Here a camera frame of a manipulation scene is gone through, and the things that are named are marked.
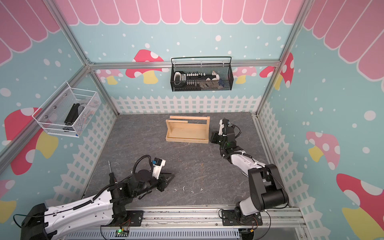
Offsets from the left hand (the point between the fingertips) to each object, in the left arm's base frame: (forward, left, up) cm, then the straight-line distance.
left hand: (172, 178), depth 76 cm
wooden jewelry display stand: (+40, 0, -11) cm, 41 cm away
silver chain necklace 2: (-3, -10, -12) cm, 16 cm away
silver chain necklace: (-1, -5, -12) cm, 13 cm away
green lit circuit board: (-23, +24, -14) cm, 36 cm away
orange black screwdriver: (+2, +36, -10) cm, 38 cm away
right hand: (+28, -21, +4) cm, 35 cm away
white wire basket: (+24, +53, +23) cm, 62 cm away
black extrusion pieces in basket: (+21, +48, +24) cm, 57 cm away
